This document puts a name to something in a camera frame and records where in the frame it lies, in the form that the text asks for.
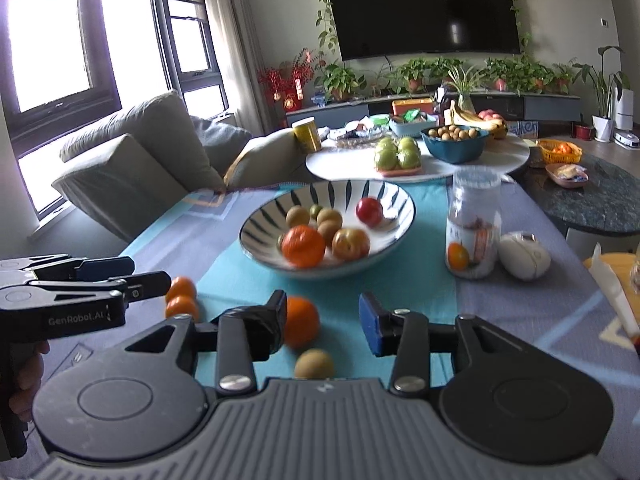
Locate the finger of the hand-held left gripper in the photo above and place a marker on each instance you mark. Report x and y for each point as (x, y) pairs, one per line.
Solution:
(145, 285)
(107, 267)

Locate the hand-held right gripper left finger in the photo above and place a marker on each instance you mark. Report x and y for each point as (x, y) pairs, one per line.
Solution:
(265, 330)

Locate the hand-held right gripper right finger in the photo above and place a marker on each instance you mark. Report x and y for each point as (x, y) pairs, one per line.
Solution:
(375, 325)

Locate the small orange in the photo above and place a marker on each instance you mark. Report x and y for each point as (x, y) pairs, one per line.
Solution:
(182, 287)
(182, 308)

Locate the medium orange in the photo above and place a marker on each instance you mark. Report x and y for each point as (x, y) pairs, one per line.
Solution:
(303, 322)

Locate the brown kiwi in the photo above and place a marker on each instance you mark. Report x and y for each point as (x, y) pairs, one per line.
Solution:
(327, 234)
(297, 216)
(330, 216)
(313, 364)

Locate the red apple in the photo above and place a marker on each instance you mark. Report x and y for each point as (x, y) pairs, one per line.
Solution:
(351, 244)
(489, 115)

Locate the striped white ceramic bowl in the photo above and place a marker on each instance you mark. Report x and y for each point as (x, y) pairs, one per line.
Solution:
(265, 240)

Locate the large orange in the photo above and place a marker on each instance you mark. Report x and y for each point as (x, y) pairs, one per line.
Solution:
(302, 246)

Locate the red plum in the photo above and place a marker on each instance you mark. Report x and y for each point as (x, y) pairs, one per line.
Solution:
(369, 211)

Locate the small green mango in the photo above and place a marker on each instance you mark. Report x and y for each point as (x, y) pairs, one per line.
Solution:
(315, 211)

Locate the person's left hand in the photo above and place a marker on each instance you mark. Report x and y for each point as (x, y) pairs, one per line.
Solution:
(29, 375)

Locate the grey fabric sofa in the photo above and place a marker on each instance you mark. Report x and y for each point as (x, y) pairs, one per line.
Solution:
(125, 160)

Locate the clear jar with white lid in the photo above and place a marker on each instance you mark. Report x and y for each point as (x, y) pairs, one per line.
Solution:
(472, 220)

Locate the grey pillow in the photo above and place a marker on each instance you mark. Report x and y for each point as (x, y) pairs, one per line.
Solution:
(220, 142)

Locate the white round coffee table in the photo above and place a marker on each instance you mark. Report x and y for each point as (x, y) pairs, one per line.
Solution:
(340, 165)

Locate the green apple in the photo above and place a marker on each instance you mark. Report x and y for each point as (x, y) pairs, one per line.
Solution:
(386, 146)
(408, 144)
(387, 161)
(409, 159)

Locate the white oval case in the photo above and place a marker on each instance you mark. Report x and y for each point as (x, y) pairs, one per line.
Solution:
(525, 256)

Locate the beige pillow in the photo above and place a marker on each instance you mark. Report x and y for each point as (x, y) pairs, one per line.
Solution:
(270, 160)

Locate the glass plate with snacks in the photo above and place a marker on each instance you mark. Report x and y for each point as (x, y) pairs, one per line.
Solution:
(362, 137)

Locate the blue bowl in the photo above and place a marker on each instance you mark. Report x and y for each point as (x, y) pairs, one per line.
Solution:
(455, 151)

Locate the yellow can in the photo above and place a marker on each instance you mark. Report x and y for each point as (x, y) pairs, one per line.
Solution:
(306, 136)

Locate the teal snack container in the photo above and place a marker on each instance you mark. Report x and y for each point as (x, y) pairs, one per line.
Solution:
(412, 127)

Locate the pile of brown longans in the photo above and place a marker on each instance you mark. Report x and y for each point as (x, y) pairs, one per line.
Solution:
(452, 133)

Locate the orange box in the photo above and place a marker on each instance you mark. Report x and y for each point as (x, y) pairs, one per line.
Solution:
(412, 106)

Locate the bunch of yellow bananas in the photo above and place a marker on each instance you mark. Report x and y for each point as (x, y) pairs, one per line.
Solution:
(470, 120)

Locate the small blue white box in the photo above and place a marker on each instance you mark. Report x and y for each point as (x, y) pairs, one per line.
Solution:
(320, 96)

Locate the large dark framed window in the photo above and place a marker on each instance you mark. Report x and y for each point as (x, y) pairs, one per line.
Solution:
(50, 35)

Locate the pink snack dish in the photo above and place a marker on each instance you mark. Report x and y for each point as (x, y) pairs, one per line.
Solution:
(567, 175)

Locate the blue carton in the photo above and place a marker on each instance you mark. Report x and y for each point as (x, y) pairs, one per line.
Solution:
(522, 129)

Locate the dark round marble table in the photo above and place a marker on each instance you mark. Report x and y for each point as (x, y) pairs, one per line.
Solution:
(590, 205)

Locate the green potted plant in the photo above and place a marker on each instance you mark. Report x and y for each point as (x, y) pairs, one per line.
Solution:
(412, 71)
(340, 79)
(445, 66)
(535, 74)
(500, 71)
(563, 76)

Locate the yellow tray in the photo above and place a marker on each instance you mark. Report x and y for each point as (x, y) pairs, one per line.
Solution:
(617, 265)

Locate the orange basket of tangerines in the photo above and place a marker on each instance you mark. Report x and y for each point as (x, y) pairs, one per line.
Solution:
(560, 151)

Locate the red festive decoration plant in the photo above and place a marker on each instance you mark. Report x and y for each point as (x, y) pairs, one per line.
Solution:
(290, 75)

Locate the narrow dark framed window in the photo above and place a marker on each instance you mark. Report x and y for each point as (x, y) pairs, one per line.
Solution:
(187, 25)

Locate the spider plant in vase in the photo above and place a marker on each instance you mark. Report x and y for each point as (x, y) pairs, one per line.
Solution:
(462, 82)

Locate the beige curtain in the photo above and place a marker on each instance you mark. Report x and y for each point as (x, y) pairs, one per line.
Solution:
(235, 35)

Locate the grey television cabinet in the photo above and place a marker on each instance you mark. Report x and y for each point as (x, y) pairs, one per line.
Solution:
(550, 107)

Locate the small red pot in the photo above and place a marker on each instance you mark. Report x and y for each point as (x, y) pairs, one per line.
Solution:
(584, 132)

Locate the tall plant in white pot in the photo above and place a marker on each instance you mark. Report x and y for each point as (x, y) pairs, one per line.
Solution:
(602, 90)

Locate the black wall television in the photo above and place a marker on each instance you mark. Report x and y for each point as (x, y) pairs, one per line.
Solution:
(425, 5)

